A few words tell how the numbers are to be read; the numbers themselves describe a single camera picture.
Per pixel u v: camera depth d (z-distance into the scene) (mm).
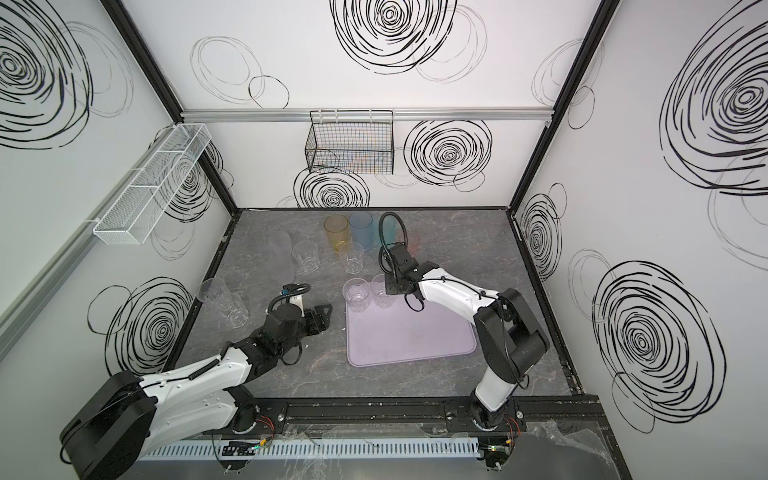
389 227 734
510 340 451
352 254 1022
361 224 1020
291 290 741
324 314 804
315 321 749
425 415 751
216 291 939
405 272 685
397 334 873
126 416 404
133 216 723
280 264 963
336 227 1015
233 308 911
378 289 934
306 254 1018
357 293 937
